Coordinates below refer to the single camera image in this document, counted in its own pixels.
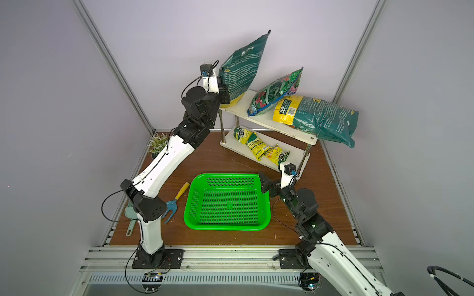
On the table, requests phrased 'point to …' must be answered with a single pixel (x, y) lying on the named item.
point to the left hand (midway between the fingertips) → (222, 73)
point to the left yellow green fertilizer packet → (244, 136)
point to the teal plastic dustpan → (131, 213)
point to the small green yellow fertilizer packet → (277, 155)
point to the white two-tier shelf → (262, 139)
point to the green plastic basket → (226, 201)
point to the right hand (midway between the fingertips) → (271, 167)
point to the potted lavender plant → (157, 143)
